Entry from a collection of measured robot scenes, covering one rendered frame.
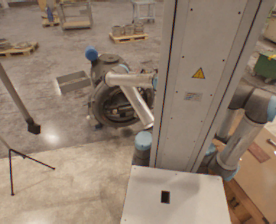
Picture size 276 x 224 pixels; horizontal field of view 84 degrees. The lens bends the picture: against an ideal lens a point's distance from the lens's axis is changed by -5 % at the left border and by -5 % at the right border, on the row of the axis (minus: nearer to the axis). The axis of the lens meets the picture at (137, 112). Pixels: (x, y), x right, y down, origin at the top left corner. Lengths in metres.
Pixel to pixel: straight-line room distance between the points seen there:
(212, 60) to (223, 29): 0.12
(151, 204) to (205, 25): 0.87
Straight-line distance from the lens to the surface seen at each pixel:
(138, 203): 0.99
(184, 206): 1.01
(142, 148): 1.27
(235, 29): 0.69
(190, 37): 0.66
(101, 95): 1.70
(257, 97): 0.90
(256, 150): 1.96
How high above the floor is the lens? 1.78
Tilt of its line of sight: 41 degrees down
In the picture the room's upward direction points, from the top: straight up
